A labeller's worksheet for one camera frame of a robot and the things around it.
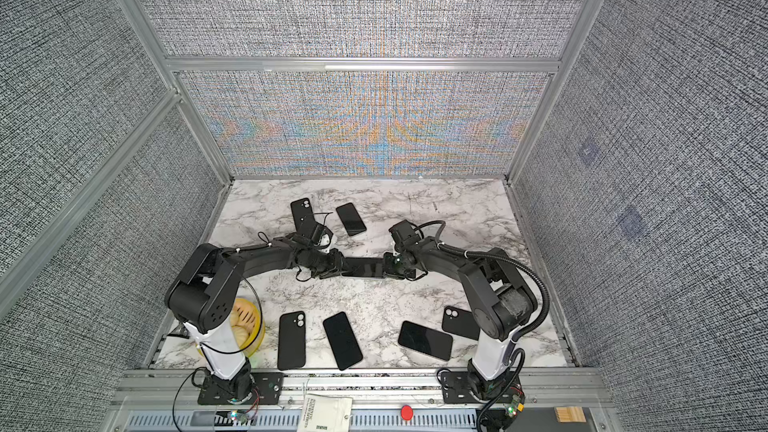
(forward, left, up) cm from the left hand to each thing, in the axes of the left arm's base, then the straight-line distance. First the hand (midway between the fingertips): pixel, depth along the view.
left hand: (349, 272), depth 93 cm
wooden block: (-40, -52, +1) cm, 65 cm away
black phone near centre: (-20, +2, -1) cm, 20 cm away
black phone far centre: (+21, 0, -1) cm, 21 cm away
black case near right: (-17, -32, -2) cm, 36 cm away
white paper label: (-36, +5, -2) cm, 36 cm away
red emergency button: (-37, -14, +1) cm, 40 cm away
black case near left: (-19, +16, -2) cm, 25 cm away
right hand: (-1, -11, -1) cm, 11 cm away
